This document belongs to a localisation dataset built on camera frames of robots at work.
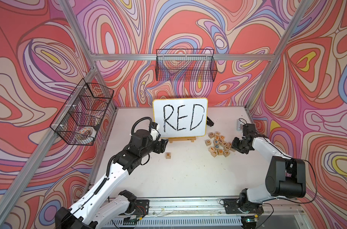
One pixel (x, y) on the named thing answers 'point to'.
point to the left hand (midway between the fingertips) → (164, 139)
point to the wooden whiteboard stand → (192, 139)
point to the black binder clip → (209, 122)
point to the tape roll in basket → (87, 131)
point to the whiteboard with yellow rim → (181, 118)
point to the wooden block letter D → (208, 142)
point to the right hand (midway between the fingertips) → (234, 150)
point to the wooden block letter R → (168, 155)
